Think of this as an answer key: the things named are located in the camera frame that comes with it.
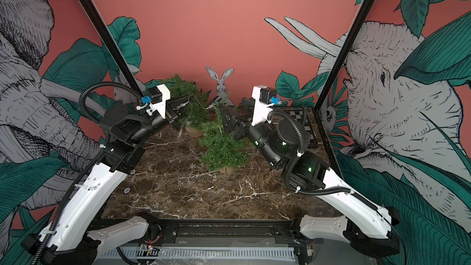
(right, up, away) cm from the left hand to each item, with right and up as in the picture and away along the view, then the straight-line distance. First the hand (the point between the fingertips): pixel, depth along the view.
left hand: (190, 94), depth 53 cm
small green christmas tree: (+6, -19, +20) cm, 28 cm away
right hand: (+12, -3, -6) cm, 14 cm away
